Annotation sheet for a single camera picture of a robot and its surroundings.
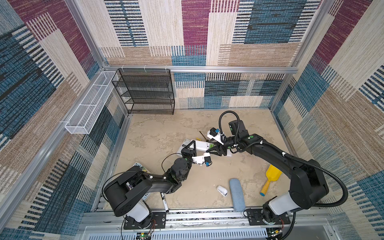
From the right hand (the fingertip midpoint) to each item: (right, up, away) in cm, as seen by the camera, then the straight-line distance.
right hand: (209, 147), depth 81 cm
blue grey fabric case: (+14, -24, -3) cm, 28 cm away
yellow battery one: (-6, +3, +23) cm, 24 cm away
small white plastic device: (+7, -22, -1) cm, 23 cm away
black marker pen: (-24, -27, -2) cm, 36 cm away
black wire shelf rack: (-43, +36, +30) cm, 64 cm away
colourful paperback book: (-41, -11, +8) cm, 43 cm away
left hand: (-10, +5, -1) cm, 11 cm away
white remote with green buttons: (-4, +1, -2) cm, 4 cm away
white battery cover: (+9, -2, -6) cm, 11 cm away
